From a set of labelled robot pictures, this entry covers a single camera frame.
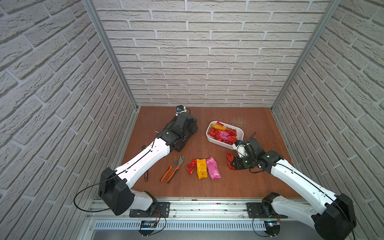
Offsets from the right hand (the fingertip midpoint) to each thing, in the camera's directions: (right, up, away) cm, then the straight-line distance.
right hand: (233, 163), depth 79 cm
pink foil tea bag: (-10, -4, +6) cm, 13 cm away
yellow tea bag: (-4, +19, +18) cm, 26 cm away
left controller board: (-44, -29, -8) cm, 54 cm away
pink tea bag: (-2, +14, +19) cm, 24 cm away
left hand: (-21, +24, -1) cm, 32 cm away
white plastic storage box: (+9, +14, +19) cm, 25 cm away
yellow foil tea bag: (-17, -5, +6) cm, 19 cm away
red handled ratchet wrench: (-49, -7, +6) cm, 50 cm away
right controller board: (+17, -28, -9) cm, 34 cm away
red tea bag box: (-2, +4, -1) cm, 5 cm away
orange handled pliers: (-29, 0, +12) cm, 32 cm away
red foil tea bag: (-23, -4, +8) cm, 25 cm away
